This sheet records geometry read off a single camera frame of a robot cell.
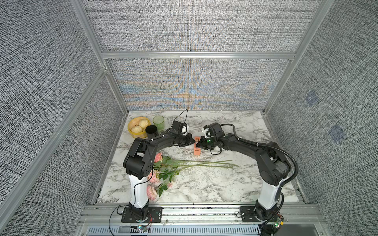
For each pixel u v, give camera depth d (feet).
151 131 3.17
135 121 3.59
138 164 1.69
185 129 2.79
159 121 3.52
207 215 2.46
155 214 2.40
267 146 1.72
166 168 2.76
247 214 2.39
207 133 2.75
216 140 2.38
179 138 2.67
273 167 1.62
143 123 3.41
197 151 3.02
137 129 3.29
